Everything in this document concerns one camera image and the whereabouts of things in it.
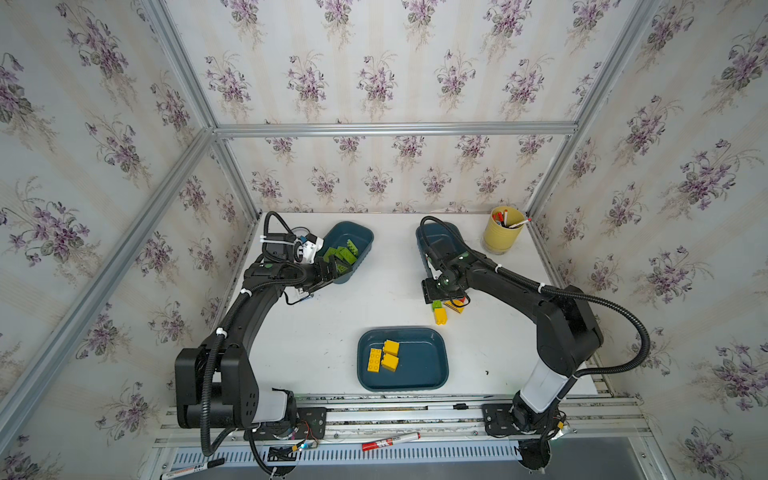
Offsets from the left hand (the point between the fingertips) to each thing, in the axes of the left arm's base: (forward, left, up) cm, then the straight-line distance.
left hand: (340, 270), depth 81 cm
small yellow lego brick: (-19, -14, -16) cm, 29 cm away
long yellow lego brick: (-19, -10, -17) cm, 27 cm away
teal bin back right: (+2, -26, +11) cm, 28 cm away
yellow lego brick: (-15, -14, -16) cm, 27 cm away
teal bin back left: (+27, +5, -16) cm, 32 cm away
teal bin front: (-20, -23, -17) cm, 35 cm away
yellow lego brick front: (-5, -30, -17) cm, 35 cm away
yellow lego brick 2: (-9, -31, -1) cm, 33 cm away
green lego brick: (+18, +2, -16) cm, 24 cm away
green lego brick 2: (-1, -29, -18) cm, 34 cm away
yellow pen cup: (+21, -52, -5) cm, 57 cm away
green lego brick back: (+22, -1, -16) cm, 27 cm away
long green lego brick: (+20, +7, -17) cm, 27 cm away
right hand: (-2, -27, -11) cm, 29 cm away
